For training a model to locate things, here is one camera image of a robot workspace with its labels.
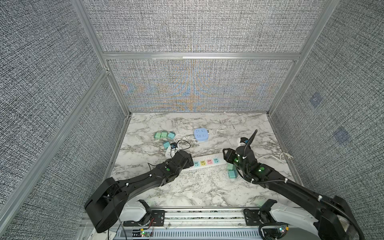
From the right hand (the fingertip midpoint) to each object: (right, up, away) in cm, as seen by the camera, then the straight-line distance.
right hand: (225, 148), depth 81 cm
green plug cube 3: (+4, -12, +4) cm, 13 cm away
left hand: (-20, -6, +4) cm, 21 cm away
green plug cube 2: (-37, +6, +23) cm, 44 cm away
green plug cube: (-42, +5, +23) cm, 48 cm away
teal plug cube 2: (+5, -15, +3) cm, 16 cm away
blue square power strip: (-12, +6, +22) cm, 26 cm away
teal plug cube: (-32, +5, +22) cm, 40 cm away
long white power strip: (-9, -9, +9) cm, 15 cm away
